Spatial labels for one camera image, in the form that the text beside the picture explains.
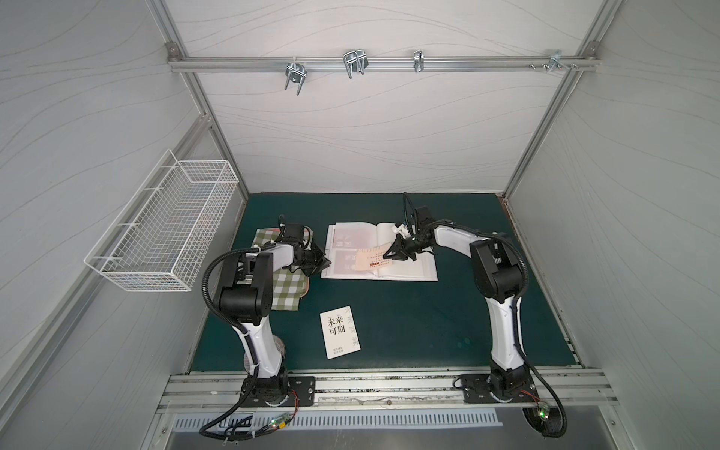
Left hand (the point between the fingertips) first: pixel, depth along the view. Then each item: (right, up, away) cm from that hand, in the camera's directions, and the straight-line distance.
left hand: (333, 260), depth 98 cm
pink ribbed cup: (-13, -21, -20) cm, 32 cm away
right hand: (+18, +2, 0) cm, 18 cm away
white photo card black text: (+4, -20, -14) cm, 24 cm away
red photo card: (+6, +8, +7) cm, 12 cm away
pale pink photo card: (+14, +1, +2) cm, 14 cm away
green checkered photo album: (-15, -8, -5) cm, 17 cm away
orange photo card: (+4, 0, +2) cm, 4 cm away
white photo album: (+32, -3, -1) cm, 32 cm away
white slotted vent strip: (+43, -36, -27) cm, 62 cm away
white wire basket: (-39, +10, -29) cm, 50 cm away
